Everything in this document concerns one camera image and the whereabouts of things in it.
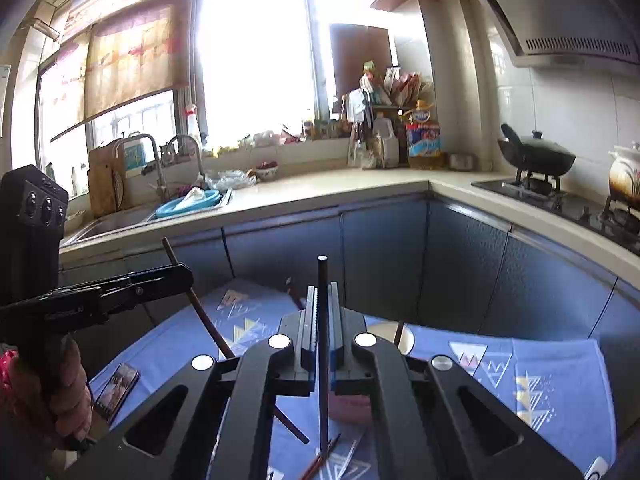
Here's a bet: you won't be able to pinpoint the bunch of wooden chopsticks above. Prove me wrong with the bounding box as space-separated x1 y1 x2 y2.
300 432 343 480

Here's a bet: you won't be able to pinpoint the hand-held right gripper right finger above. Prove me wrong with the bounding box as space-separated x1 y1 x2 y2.
327 282 586 480

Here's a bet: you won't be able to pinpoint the white plastic jug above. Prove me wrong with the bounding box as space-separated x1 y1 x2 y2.
372 115 401 167

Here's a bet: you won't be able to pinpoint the white spray bottle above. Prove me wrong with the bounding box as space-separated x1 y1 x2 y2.
184 102 203 148

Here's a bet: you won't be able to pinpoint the curved steel faucet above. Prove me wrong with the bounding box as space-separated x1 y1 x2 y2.
165 134 207 186

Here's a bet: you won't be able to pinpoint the row of small jars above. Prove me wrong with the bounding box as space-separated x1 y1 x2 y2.
300 117 351 141

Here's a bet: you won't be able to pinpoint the small white plastic device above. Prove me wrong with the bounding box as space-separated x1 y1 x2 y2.
582 455 611 480

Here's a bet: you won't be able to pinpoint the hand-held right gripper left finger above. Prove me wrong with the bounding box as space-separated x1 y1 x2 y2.
65 282 321 480

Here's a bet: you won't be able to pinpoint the patterned window blind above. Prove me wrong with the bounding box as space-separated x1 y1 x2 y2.
50 0 193 143

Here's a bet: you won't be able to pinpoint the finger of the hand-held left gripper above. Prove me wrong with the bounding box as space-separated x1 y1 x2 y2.
102 265 194 291
100 280 193 311

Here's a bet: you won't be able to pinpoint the pink plastic chopstick holder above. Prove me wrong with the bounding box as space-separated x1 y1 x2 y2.
331 320 417 427

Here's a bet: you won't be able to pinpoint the black gas stove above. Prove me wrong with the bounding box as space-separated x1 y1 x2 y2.
471 170 640 256

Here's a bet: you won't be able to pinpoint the black smartphone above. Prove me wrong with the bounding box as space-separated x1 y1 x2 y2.
94 362 141 423

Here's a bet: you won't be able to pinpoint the blue plastic basin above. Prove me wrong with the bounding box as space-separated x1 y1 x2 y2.
154 187 223 219

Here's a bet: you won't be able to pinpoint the wooden cutting board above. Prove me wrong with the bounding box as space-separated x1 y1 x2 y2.
87 140 133 218

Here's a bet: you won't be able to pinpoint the person's left hand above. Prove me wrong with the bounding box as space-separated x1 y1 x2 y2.
9 336 94 452

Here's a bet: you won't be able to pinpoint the blue kitchen base cabinets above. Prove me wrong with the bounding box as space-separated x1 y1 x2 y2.
60 192 640 376

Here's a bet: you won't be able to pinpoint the yellow cooking oil bottle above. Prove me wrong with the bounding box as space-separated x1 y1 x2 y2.
405 100 443 170

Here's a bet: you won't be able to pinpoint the pile of seasoning packets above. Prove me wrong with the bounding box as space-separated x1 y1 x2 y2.
360 60 433 108

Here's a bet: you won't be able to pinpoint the steel range hood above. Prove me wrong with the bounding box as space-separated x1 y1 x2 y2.
455 0 640 68

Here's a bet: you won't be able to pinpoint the steel kitchen sink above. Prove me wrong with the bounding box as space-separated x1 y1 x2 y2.
62 187 236 246

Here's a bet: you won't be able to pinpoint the black frying pan with lid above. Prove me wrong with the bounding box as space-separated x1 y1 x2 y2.
497 122 577 178

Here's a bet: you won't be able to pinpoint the angular steel faucet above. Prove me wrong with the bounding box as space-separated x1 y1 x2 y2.
112 133 168 201

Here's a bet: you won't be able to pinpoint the brown wooden board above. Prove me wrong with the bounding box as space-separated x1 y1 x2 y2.
329 22 393 101

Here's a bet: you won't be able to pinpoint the white ceramic cooking pot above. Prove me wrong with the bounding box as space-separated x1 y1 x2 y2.
607 142 640 211

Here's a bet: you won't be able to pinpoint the white hanging cloth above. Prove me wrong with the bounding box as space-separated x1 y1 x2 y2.
345 89 376 126

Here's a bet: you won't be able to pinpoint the blue printed tablecloth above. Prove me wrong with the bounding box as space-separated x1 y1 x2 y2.
87 280 621 480

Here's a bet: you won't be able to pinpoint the crumpled clear plastic bag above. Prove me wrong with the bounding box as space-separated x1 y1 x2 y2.
207 169 258 191

